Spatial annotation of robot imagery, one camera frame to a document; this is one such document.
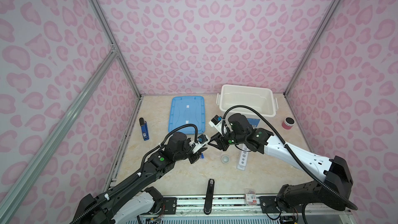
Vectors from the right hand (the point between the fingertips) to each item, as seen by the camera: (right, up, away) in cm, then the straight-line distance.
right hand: (211, 140), depth 72 cm
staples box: (+19, -28, +1) cm, 34 cm away
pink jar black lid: (+50, +5, +25) cm, 56 cm away
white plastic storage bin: (+36, +21, +34) cm, 53 cm away
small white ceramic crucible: (+9, -14, +14) cm, 22 cm away
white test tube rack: (+18, -12, +12) cm, 25 cm away
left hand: (-3, -2, +3) cm, 5 cm away
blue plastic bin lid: (-15, +13, +38) cm, 43 cm away
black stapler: (-1, -29, +4) cm, 30 cm away
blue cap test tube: (-4, -13, +18) cm, 22 cm away
